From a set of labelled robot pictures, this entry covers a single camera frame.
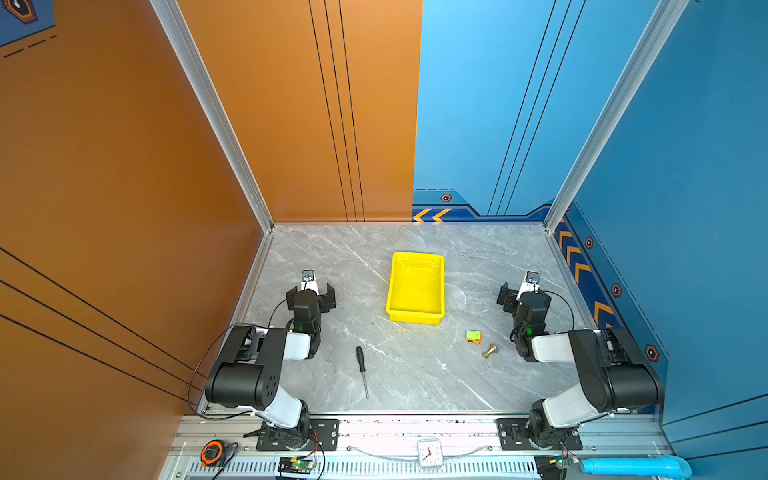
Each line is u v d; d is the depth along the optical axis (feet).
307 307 2.34
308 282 2.61
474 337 2.89
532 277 2.59
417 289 3.23
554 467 2.32
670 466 2.19
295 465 2.31
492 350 2.83
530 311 2.31
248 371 1.50
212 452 2.26
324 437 2.40
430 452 2.28
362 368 2.77
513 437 2.38
